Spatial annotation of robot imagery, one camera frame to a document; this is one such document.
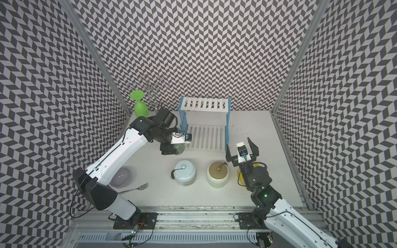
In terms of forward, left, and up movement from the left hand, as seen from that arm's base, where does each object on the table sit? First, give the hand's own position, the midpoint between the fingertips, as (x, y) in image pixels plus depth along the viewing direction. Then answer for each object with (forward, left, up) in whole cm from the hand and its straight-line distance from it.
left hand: (174, 143), depth 76 cm
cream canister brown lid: (-11, -22, -13) cm, 28 cm away
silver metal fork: (-14, +18, -20) cm, 30 cm away
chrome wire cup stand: (+45, +22, 0) cm, 50 cm away
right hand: (-4, -31, +5) cm, 31 cm away
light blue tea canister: (-11, -5, -11) cm, 16 cm away
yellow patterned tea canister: (-10, -35, -19) cm, 41 cm away
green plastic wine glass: (+23, +22, +1) cm, 32 cm away
